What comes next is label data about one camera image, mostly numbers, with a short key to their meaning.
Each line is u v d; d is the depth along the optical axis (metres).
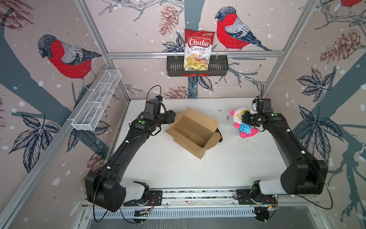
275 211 0.70
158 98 0.68
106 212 0.42
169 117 0.69
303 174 0.40
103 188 0.38
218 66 1.07
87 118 0.70
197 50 0.84
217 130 1.00
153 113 0.58
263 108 0.64
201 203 0.73
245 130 0.81
